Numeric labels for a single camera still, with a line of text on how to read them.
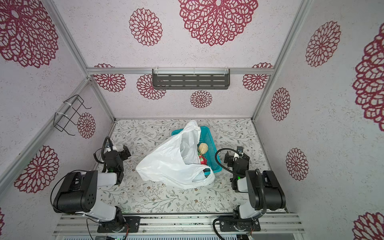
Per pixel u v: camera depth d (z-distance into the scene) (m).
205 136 1.06
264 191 0.43
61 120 0.73
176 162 0.80
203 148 0.97
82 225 0.76
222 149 0.80
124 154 0.84
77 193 0.46
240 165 0.71
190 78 0.95
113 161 0.70
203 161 0.87
